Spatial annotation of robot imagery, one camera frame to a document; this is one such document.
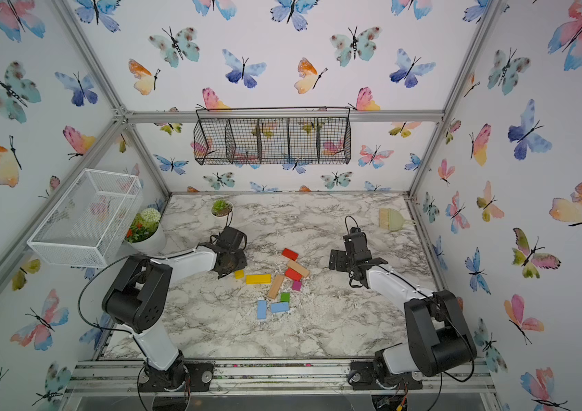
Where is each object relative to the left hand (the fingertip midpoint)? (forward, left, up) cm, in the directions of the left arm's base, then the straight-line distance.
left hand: (244, 260), depth 98 cm
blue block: (-19, -8, -1) cm, 20 cm away
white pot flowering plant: (+7, +35, +9) cm, 37 cm away
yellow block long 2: (-7, -5, -1) cm, 9 cm away
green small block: (-15, -16, -1) cm, 21 cm away
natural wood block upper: (-4, -20, -1) cm, 21 cm away
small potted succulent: (+19, +10, +8) cm, 23 cm away
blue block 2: (-18, -14, -1) cm, 23 cm away
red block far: (+3, -17, -2) cm, 18 cm away
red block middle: (-6, -18, -1) cm, 19 cm away
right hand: (-3, -38, +6) cm, 38 cm away
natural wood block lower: (-11, -12, 0) cm, 16 cm away
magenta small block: (-11, -19, -1) cm, 22 cm away
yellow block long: (-7, +1, +1) cm, 7 cm away
